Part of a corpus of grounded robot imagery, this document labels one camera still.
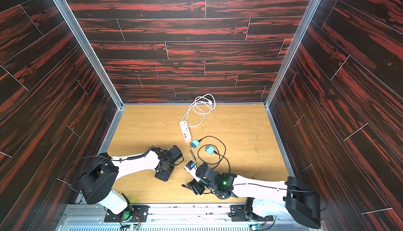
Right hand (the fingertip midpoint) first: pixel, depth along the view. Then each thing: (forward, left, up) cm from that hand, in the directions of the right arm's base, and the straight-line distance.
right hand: (193, 177), depth 80 cm
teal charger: (+22, +1, -3) cm, 22 cm away
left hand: (+3, +11, -7) cm, 14 cm away
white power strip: (+30, +8, -3) cm, 32 cm away
